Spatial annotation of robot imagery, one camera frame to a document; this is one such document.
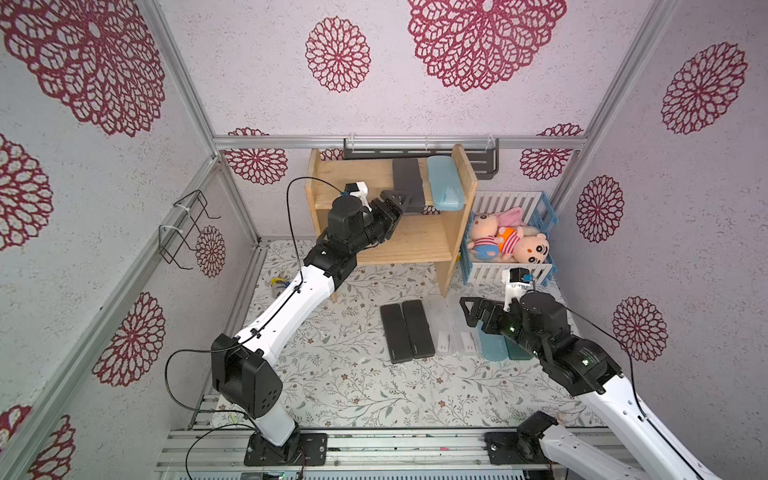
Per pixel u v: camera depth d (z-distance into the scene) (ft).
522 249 3.30
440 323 3.14
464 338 3.02
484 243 3.41
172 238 2.39
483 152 3.08
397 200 2.18
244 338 1.45
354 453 2.45
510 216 3.66
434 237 3.10
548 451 2.01
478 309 1.97
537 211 3.72
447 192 2.30
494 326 1.98
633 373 1.51
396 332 3.09
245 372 1.38
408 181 2.41
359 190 2.20
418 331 3.06
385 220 2.05
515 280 1.97
